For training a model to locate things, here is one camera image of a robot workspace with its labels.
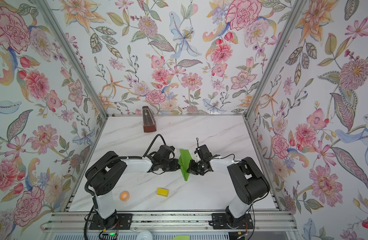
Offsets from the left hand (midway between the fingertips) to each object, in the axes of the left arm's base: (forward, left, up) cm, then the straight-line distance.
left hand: (183, 168), depth 91 cm
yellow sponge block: (-13, +12, -1) cm, 17 cm away
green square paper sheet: (+7, -1, 0) cm, 7 cm away
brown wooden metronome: (+32, +24, +5) cm, 40 cm away
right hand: (0, -2, -1) cm, 2 cm away
